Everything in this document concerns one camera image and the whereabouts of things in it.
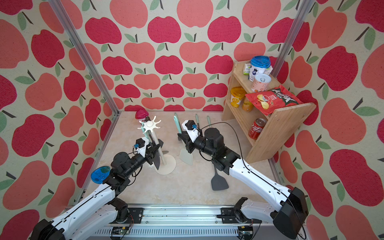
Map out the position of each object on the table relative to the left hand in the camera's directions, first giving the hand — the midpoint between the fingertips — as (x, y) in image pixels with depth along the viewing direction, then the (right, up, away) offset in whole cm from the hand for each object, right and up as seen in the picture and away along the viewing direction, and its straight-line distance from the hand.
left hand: (158, 146), depth 74 cm
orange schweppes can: (+51, +22, +15) cm, 57 cm away
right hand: (+12, +6, -6) cm, 14 cm away
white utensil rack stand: (+1, -13, +19) cm, 23 cm away
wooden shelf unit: (+49, +6, -6) cm, 50 cm away
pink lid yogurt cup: (-20, +18, +33) cm, 43 cm away
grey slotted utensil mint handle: (+32, -22, +10) cm, 41 cm away
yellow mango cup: (+45, +30, +15) cm, 56 cm away
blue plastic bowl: (-33, -15, +5) cm, 36 cm away
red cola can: (+49, +9, -2) cm, 50 cm away
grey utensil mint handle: (-1, -8, +2) cm, 8 cm away
